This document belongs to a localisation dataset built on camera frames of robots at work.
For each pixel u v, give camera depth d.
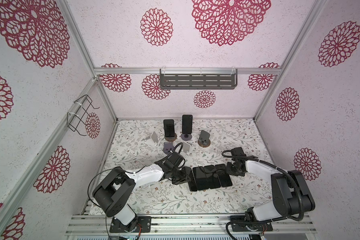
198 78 0.94
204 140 1.01
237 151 0.78
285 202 0.44
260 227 0.68
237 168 0.70
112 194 0.44
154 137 1.02
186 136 1.09
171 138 1.09
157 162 0.65
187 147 0.95
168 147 0.99
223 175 0.89
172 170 0.73
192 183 0.83
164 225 0.75
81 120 0.77
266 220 0.59
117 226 0.73
